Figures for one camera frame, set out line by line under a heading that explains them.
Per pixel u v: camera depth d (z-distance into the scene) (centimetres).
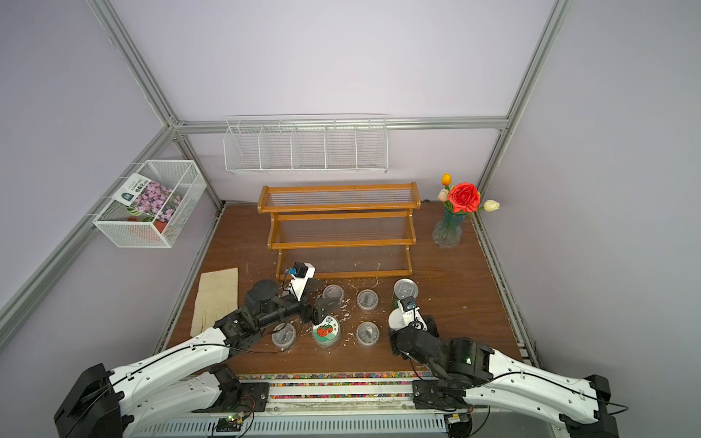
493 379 48
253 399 74
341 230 101
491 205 81
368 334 79
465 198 72
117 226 75
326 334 77
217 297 92
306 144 100
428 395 74
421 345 52
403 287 83
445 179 87
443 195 83
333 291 89
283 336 79
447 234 98
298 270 64
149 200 74
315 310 66
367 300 87
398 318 74
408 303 64
